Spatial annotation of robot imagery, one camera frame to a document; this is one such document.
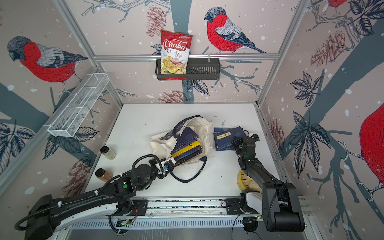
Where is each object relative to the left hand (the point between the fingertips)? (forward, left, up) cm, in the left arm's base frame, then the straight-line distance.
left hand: (171, 153), depth 75 cm
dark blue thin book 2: (+15, -8, -10) cm, 19 cm away
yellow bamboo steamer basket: (-10, -39, -14) cm, 43 cm away
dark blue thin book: (+16, -30, -11) cm, 36 cm away
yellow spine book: (+4, -1, -10) cm, 11 cm away
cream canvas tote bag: (+6, +4, +1) cm, 7 cm away
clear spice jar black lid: (+5, +39, -9) cm, 41 cm away
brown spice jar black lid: (-8, +36, -8) cm, 38 cm away
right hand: (+15, -35, -6) cm, 38 cm away
